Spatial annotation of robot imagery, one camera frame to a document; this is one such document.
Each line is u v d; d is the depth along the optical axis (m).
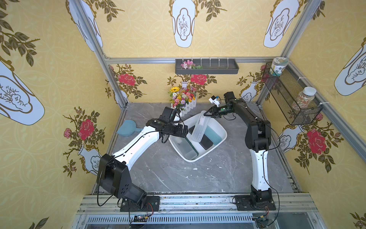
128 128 1.09
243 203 0.73
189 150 0.88
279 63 0.84
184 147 0.93
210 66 0.92
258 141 0.62
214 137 0.99
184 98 1.04
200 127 0.94
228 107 0.82
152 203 0.74
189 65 0.88
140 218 0.73
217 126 0.98
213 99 0.92
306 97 0.66
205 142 0.95
